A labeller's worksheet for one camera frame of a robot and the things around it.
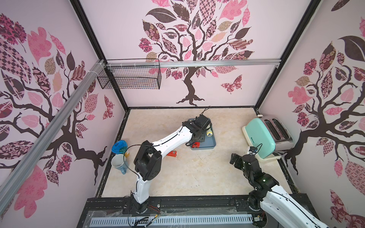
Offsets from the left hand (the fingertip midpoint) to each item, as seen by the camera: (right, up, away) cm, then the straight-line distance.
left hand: (197, 139), depth 87 cm
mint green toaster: (+40, +3, -6) cm, 41 cm away
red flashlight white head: (-16, -10, +3) cm, 19 cm away
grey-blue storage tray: (+10, -4, +12) cm, 16 cm away
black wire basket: (-72, +67, +75) cm, 124 cm away
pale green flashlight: (+9, +3, +13) cm, 17 cm away
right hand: (+24, -10, -4) cm, 26 cm away
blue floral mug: (-49, -14, -2) cm, 51 cm away
